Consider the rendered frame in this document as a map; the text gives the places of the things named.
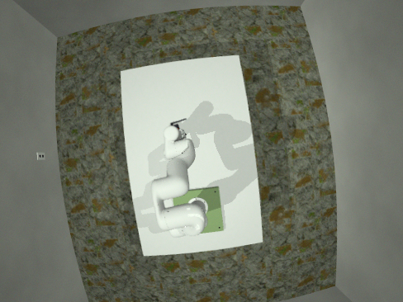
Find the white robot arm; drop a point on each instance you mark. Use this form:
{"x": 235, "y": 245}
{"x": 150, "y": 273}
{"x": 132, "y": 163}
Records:
{"x": 176, "y": 184}

